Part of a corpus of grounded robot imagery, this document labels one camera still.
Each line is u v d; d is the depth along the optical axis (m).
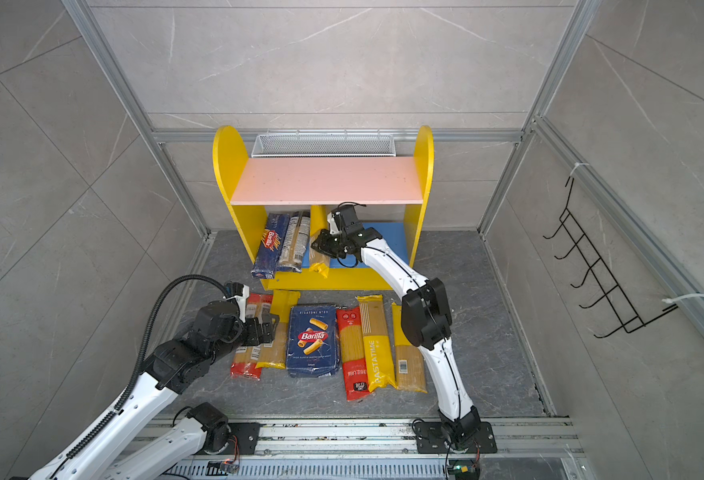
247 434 0.73
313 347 0.84
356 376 0.81
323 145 0.98
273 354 0.84
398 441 0.74
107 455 0.40
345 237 0.74
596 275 0.67
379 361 0.83
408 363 0.84
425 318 0.57
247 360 0.84
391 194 0.75
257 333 0.64
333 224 0.78
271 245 0.92
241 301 0.66
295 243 0.93
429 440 0.73
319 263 0.86
